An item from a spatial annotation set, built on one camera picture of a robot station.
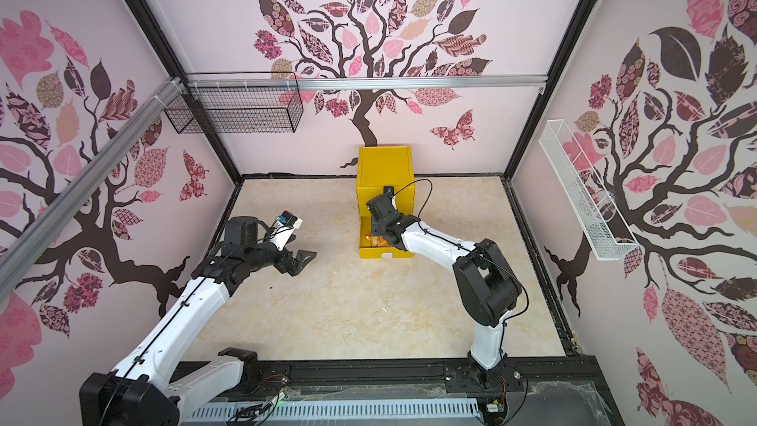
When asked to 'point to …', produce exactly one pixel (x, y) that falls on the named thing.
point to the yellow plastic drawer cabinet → (392, 168)
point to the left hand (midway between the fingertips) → (300, 250)
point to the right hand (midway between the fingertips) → (384, 221)
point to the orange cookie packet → (377, 241)
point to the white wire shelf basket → (598, 216)
